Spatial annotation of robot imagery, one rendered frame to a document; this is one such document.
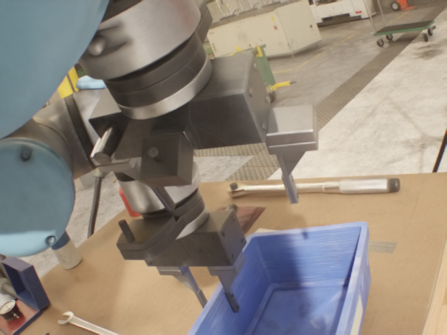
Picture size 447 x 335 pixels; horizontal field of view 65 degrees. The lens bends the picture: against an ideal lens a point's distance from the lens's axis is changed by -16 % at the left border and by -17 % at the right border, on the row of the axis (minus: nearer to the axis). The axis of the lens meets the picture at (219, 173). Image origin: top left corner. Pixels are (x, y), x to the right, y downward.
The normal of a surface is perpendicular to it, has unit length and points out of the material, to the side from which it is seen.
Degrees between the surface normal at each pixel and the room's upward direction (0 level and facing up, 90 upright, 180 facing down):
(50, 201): 94
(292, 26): 90
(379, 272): 0
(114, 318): 0
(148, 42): 114
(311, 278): 90
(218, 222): 0
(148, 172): 46
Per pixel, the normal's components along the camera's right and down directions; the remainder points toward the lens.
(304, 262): -0.39, 0.47
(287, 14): 0.59, 0.10
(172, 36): 0.62, 0.42
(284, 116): -0.33, -0.63
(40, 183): 0.40, 0.29
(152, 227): -0.34, -0.87
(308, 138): -0.17, 0.77
